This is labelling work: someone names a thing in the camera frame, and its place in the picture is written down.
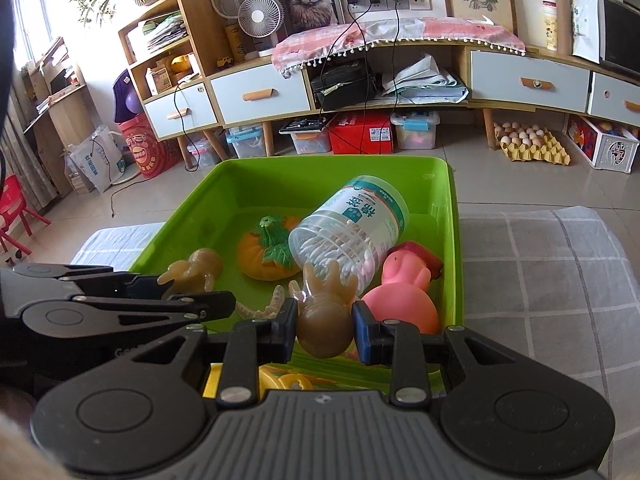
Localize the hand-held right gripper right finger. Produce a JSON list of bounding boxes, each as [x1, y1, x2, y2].
[[351, 300, 519, 407]]

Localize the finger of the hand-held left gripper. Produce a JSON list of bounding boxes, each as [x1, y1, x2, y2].
[[12, 262, 167, 298], [74, 290, 237, 332]]

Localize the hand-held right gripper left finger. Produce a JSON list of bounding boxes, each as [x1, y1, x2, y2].
[[131, 299, 300, 407]]

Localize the beige starfish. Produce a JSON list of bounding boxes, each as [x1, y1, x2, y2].
[[234, 283, 301, 321]]

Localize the tan rubber toy octopus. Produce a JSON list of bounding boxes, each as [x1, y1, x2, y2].
[[157, 247, 225, 295], [287, 259, 360, 360]]

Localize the yellow toy pot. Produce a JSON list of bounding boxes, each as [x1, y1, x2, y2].
[[202, 363, 316, 399]]

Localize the orange toy pumpkin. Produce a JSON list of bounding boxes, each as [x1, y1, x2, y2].
[[236, 214, 304, 281]]

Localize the pink rubber animal toy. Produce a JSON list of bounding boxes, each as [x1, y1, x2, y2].
[[359, 240, 445, 336]]

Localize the clear cotton swab jar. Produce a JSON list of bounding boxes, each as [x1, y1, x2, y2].
[[288, 174, 410, 295]]

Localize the green plastic bin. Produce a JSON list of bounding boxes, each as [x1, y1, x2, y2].
[[127, 155, 466, 397]]

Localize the white plastic bag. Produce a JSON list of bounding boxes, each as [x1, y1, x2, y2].
[[64, 124, 126, 195]]

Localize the red plastic stool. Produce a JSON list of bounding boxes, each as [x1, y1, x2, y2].
[[0, 174, 51, 256]]

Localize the small clear storage box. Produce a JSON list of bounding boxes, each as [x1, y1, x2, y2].
[[185, 139, 221, 169]]

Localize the blue lid storage box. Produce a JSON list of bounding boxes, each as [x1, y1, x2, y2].
[[224, 127, 266, 161]]

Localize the grey checked tablecloth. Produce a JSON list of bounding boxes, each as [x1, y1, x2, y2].
[[70, 207, 640, 480]]

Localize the white cabinet drawer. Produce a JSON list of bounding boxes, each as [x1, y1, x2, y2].
[[468, 48, 594, 114], [587, 72, 640, 129], [142, 79, 221, 141], [207, 62, 311, 126]]

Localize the wooden bookshelf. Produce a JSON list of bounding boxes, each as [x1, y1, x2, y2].
[[22, 37, 99, 201]]

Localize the red cardboard box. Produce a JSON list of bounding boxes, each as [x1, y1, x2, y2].
[[327, 112, 396, 156]]

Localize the black bag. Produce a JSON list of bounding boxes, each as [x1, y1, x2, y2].
[[308, 58, 377, 111]]

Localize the stack of documents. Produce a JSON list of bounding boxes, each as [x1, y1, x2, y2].
[[127, 12, 190, 56]]

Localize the yellow egg tray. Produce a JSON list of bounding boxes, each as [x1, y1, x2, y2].
[[493, 119, 572, 166]]

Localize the wooden TV cabinet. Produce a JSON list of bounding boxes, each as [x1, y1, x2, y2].
[[118, 0, 640, 171]]

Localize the yellow tin box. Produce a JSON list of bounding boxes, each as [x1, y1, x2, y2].
[[223, 22, 247, 64]]

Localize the pile of folded papers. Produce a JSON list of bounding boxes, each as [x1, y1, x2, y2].
[[382, 53, 470, 104]]

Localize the white desk fan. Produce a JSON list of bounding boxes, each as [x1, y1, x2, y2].
[[237, 0, 286, 59]]

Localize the white plastic crate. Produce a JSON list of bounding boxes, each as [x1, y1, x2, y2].
[[564, 114, 640, 174]]

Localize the pink tasselled cloth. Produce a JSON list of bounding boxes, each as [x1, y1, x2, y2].
[[271, 15, 527, 80]]

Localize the framed cat picture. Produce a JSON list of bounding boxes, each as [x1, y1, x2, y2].
[[272, 0, 346, 41]]

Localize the stack of paper cups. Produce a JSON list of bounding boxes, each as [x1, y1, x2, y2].
[[537, 0, 561, 52]]

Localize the white printed paper bag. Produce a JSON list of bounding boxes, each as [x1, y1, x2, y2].
[[569, 0, 601, 61]]

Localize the thin black cable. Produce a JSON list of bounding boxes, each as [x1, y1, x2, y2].
[[171, 79, 202, 169]]

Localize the black charger cable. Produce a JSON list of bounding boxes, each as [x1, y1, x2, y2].
[[329, 0, 401, 156], [317, 0, 376, 114]]

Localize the wall power sockets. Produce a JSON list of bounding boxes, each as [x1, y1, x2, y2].
[[346, 0, 432, 14]]

